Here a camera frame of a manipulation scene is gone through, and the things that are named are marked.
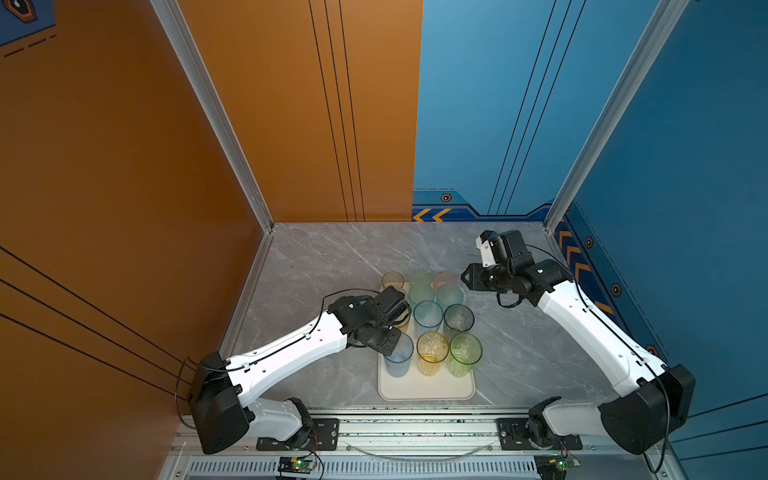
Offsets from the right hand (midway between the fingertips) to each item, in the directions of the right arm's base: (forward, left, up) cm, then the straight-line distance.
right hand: (465, 276), depth 79 cm
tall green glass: (-14, 0, -16) cm, 21 cm away
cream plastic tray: (-22, +13, -21) cm, 33 cm away
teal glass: (+5, +2, -17) cm, 17 cm away
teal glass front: (+5, +11, -14) cm, 19 cm away
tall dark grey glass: (-3, 0, -16) cm, 17 cm away
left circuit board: (-39, +43, -22) cm, 62 cm away
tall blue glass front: (-4, +9, -14) cm, 17 cm away
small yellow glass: (+11, +20, -16) cm, 28 cm away
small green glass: (+8, +11, -13) cm, 19 cm away
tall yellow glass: (-15, +9, -11) cm, 21 cm away
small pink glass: (+11, +3, -16) cm, 20 cm away
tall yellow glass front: (-18, +17, +8) cm, 26 cm away
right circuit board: (-39, -19, -23) cm, 50 cm away
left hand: (-13, +20, -8) cm, 26 cm away
